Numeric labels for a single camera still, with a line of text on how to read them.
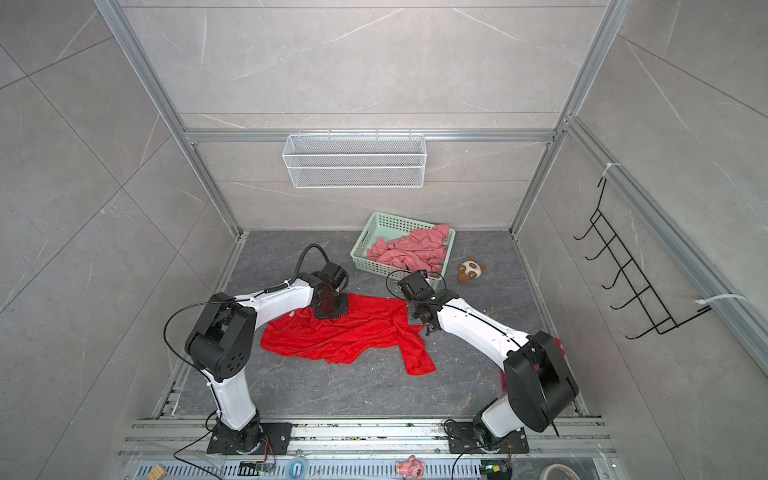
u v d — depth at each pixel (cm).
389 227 118
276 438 73
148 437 75
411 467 67
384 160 100
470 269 104
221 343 49
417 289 67
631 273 67
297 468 70
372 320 93
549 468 69
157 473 68
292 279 108
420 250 108
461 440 73
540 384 43
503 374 84
